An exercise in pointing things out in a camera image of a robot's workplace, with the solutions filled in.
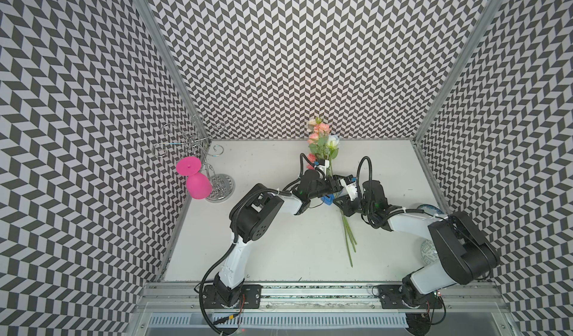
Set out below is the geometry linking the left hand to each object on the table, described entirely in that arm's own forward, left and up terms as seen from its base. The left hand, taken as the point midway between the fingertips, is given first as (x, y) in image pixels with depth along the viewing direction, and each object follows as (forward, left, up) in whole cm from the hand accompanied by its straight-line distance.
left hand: (347, 182), depth 90 cm
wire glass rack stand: (+34, +73, -5) cm, 81 cm away
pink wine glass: (-8, +55, +11) cm, 57 cm away
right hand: (-6, +5, -6) cm, 10 cm away
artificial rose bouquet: (+14, +9, +7) cm, 19 cm away
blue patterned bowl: (-9, -34, -7) cm, 36 cm away
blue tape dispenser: (-4, +7, -7) cm, 11 cm away
